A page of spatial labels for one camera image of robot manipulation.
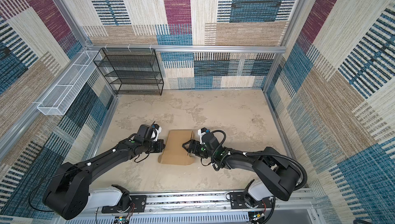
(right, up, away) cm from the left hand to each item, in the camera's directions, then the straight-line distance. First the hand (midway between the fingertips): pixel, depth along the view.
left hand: (165, 144), depth 87 cm
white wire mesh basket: (-46, +23, -17) cm, 54 cm away
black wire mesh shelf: (-30, +46, +24) cm, 59 cm away
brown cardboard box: (+5, -5, 0) cm, 7 cm away
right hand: (+12, -2, -4) cm, 13 cm away
